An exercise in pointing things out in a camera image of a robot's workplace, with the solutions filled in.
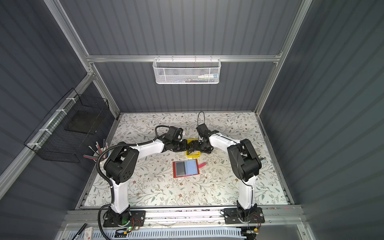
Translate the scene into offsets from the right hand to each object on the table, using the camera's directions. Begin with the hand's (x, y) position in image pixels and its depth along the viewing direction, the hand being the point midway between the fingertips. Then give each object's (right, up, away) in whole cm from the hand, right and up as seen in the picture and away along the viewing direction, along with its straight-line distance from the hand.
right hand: (198, 149), depth 96 cm
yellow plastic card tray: (-3, -3, -1) cm, 4 cm away
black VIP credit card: (-11, -11, -5) cm, 16 cm away
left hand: (-4, +1, -2) cm, 4 cm away
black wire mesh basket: (-65, +15, -23) cm, 70 cm away
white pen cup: (-58, 0, -9) cm, 59 cm away
